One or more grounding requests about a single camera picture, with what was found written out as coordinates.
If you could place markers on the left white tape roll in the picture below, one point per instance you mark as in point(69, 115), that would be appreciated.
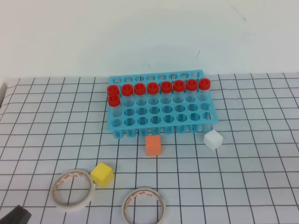
point(73, 190)

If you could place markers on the red-capped tube in row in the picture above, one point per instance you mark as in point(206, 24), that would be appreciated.
point(153, 90)
point(113, 90)
point(166, 89)
point(127, 94)
point(139, 91)
point(178, 88)
point(204, 86)
point(191, 90)

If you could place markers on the yellow foam cube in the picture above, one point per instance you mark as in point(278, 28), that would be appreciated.
point(102, 174)

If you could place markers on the orange foam cube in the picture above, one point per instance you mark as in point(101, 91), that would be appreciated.
point(153, 145)

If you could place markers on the white foam cube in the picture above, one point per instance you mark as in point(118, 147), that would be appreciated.
point(213, 139)

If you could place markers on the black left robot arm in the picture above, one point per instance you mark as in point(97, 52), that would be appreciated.
point(18, 215)

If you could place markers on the white tape roll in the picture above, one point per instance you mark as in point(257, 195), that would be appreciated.
point(143, 205)
point(73, 190)

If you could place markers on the red-capped test tube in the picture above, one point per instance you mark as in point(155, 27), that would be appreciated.
point(115, 105)

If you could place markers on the blue test tube rack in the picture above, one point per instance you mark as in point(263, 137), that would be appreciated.
point(198, 115)

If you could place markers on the right white tape roll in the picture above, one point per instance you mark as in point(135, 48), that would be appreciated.
point(143, 205)

